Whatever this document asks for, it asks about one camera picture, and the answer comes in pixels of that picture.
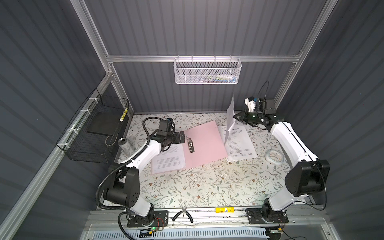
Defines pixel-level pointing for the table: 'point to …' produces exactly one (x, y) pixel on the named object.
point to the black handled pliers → (183, 210)
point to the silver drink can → (125, 145)
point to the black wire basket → (93, 135)
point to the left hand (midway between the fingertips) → (178, 136)
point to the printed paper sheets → (238, 145)
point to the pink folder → (203, 145)
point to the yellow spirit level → (225, 210)
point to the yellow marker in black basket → (121, 119)
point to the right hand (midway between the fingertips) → (235, 117)
